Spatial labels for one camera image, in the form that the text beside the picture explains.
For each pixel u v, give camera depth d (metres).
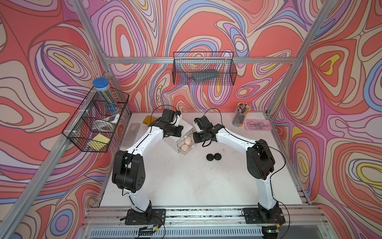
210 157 0.94
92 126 0.74
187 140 0.94
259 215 0.67
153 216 0.73
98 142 0.63
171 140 0.87
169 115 0.71
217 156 0.93
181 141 0.91
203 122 0.74
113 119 0.73
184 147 0.93
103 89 0.72
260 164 0.52
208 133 0.70
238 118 1.08
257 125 1.12
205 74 0.88
